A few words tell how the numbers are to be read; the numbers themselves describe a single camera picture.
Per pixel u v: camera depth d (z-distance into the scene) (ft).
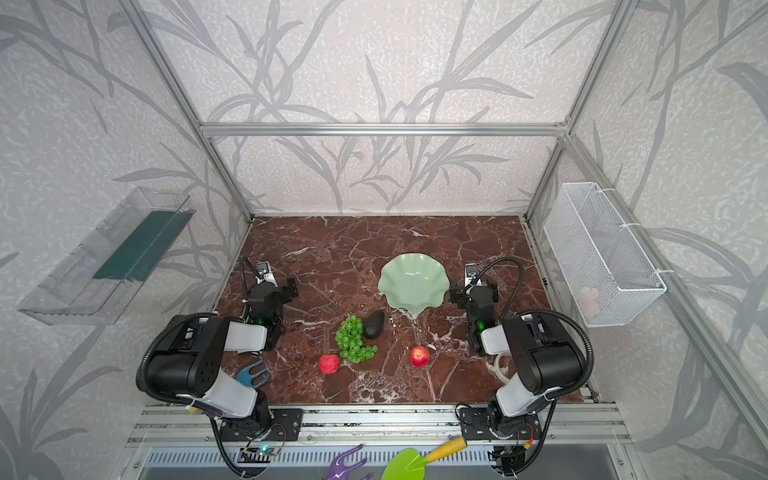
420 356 2.64
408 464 2.25
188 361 1.49
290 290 2.92
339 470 2.23
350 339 2.73
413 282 3.32
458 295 2.77
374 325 2.84
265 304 2.32
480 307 2.29
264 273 2.62
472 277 2.60
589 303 2.36
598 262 2.07
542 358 1.50
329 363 2.61
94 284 2.09
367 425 2.47
